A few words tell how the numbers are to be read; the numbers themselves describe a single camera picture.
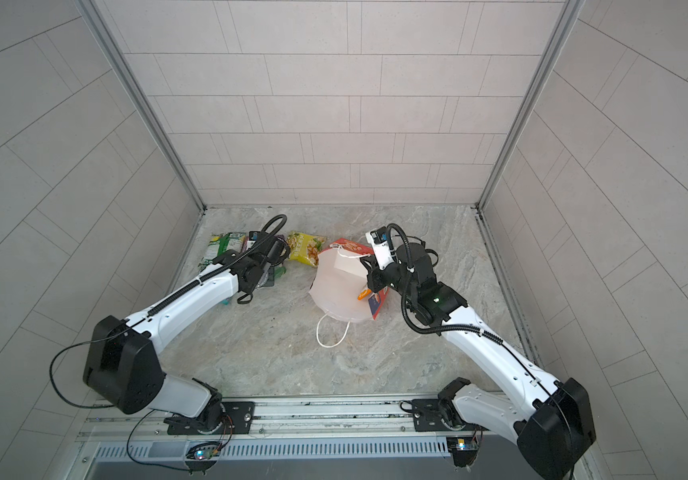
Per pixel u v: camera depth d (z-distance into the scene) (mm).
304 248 986
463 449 680
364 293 837
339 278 958
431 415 708
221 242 991
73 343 400
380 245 621
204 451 642
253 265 595
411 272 527
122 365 399
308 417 723
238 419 703
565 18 720
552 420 369
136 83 831
